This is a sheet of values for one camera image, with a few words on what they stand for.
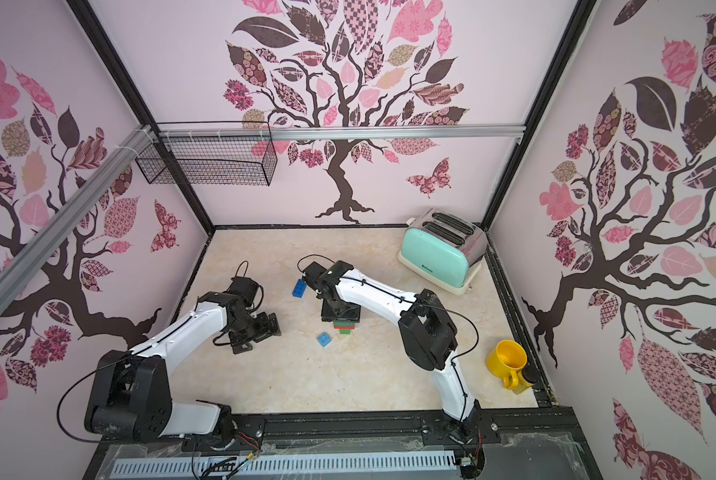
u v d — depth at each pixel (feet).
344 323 2.87
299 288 3.29
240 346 2.55
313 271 2.33
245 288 2.35
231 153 3.11
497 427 2.44
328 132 3.05
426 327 1.75
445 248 2.96
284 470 2.28
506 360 2.67
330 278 2.07
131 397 1.37
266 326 2.55
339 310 2.42
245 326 2.37
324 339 2.91
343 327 2.88
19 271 1.76
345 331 3.00
